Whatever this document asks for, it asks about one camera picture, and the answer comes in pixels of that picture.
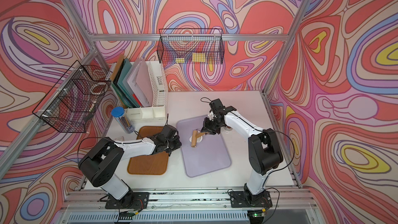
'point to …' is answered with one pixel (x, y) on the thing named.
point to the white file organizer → (159, 95)
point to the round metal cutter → (228, 128)
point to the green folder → (120, 89)
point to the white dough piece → (199, 139)
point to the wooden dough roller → (195, 135)
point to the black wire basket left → (69, 106)
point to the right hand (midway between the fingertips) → (204, 135)
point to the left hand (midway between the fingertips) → (184, 144)
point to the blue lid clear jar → (119, 113)
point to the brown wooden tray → (156, 164)
